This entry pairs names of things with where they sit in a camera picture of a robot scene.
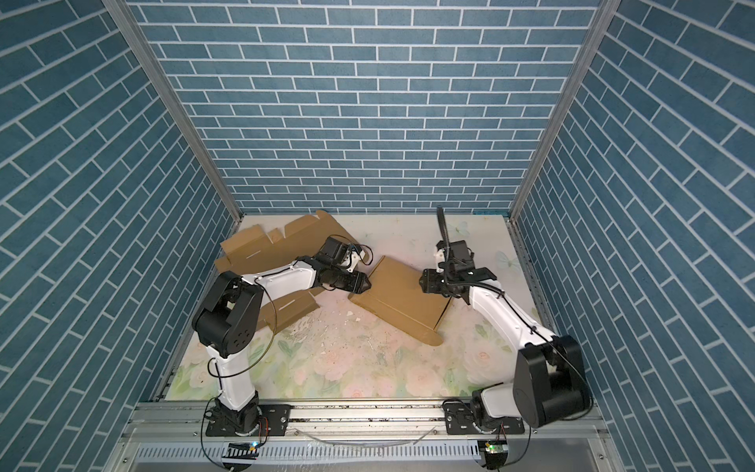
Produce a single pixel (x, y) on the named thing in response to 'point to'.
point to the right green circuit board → (495, 448)
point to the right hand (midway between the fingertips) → (425, 278)
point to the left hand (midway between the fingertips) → (364, 284)
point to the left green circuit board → (242, 450)
